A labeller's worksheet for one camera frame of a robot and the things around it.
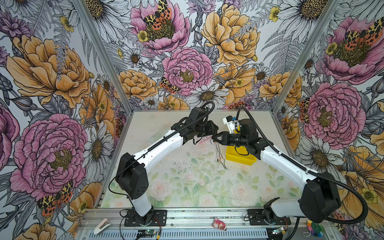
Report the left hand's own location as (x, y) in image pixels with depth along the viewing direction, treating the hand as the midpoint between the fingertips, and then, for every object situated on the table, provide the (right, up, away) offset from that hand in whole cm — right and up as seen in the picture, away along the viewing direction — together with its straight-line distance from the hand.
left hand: (216, 133), depth 79 cm
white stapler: (-53, -42, -9) cm, 69 cm away
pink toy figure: (0, -42, -9) cm, 43 cm away
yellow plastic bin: (+9, -9, -11) cm, 17 cm away
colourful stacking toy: (+45, -44, -9) cm, 64 cm away
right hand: (-2, -5, -2) cm, 5 cm away
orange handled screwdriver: (+3, -10, +20) cm, 22 cm away
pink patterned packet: (-8, -3, -8) cm, 12 cm away
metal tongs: (+6, -16, +17) cm, 24 cm away
